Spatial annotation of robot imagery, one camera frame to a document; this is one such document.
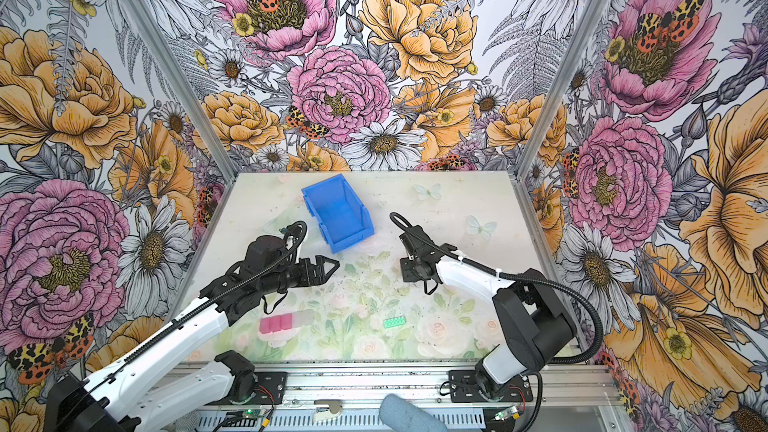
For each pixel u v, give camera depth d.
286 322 0.84
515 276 0.49
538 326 0.44
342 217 1.09
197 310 0.50
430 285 0.78
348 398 0.74
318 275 0.69
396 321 0.83
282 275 0.65
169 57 0.88
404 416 0.68
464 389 0.74
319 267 0.69
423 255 0.69
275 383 0.75
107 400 0.40
